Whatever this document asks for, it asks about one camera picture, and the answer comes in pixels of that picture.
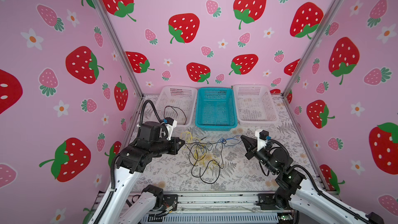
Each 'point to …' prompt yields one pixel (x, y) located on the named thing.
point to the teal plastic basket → (215, 109)
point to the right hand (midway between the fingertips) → (241, 136)
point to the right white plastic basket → (256, 104)
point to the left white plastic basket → (178, 102)
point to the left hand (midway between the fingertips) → (185, 141)
